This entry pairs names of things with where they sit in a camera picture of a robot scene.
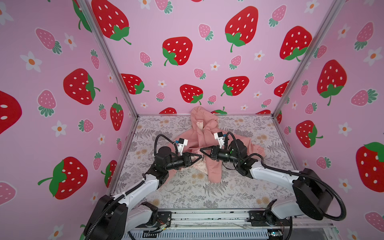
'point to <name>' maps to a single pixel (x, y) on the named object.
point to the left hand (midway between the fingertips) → (201, 158)
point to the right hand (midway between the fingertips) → (199, 151)
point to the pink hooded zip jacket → (207, 132)
